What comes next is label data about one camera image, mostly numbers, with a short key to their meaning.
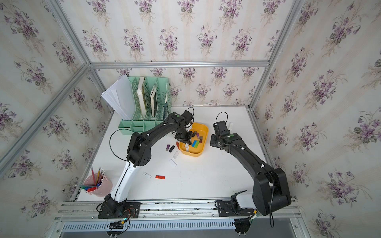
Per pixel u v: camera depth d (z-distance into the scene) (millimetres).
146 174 844
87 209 748
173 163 894
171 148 956
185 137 844
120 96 939
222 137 623
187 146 931
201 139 1003
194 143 983
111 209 635
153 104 1023
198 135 1014
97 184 763
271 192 408
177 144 978
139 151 590
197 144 985
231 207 727
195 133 1021
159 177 840
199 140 1003
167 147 959
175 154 933
